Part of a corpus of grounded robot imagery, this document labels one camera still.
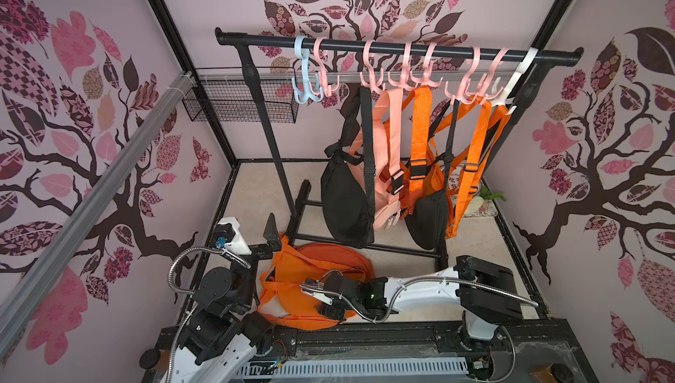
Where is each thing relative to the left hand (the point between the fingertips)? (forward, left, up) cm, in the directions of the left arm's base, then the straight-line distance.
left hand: (258, 222), depth 63 cm
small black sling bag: (+2, -43, -2) cm, 43 cm away
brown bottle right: (-29, -71, -22) cm, 80 cm away
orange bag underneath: (-10, -2, -29) cm, 31 cm away
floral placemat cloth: (+24, -79, -31) cm, 89 cm away
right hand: (-10, -13, -27) cm, 31 cm away
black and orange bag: (+14, -22, -4) cm, 27 cm away
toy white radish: (+25, -74, -27) cm, 82 cm away
